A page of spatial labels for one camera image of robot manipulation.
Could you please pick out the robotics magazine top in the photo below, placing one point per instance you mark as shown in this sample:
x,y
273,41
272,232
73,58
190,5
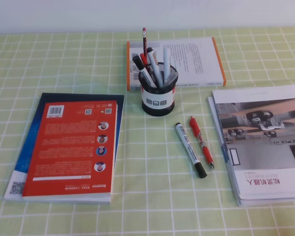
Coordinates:
x,y
263,142

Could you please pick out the red ballpoint pen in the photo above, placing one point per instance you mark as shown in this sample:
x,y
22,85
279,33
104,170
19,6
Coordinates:
x,y
197,133

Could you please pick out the white marker on table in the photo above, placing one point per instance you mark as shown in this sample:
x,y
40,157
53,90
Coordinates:
x,y
194,159

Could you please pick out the black mesh pen holder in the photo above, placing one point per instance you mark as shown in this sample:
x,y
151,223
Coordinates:
x,y
158,102

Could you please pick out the magazine underneath stack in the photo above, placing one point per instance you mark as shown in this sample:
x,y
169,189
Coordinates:
x,y
226,167

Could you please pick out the blue cover book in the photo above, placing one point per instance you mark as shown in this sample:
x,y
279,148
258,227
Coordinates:
x,y
17,181

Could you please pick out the red cover book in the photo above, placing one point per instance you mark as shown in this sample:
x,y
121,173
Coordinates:
x,y
74,153

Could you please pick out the red cap marker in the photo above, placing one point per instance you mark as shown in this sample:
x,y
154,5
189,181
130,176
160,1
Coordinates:
x,y
145,62

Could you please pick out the black cap whiteboard marker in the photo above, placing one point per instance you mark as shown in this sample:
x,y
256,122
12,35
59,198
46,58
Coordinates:
x,y
144,73

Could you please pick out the grey marker with black end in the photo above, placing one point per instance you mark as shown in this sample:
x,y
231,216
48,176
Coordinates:
x,y
154,63

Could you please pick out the light grey pen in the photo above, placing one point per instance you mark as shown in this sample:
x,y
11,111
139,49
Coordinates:
x,y
166,57

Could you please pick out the red black pencil with eraser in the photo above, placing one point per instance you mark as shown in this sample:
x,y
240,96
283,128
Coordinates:
x,y
145,42

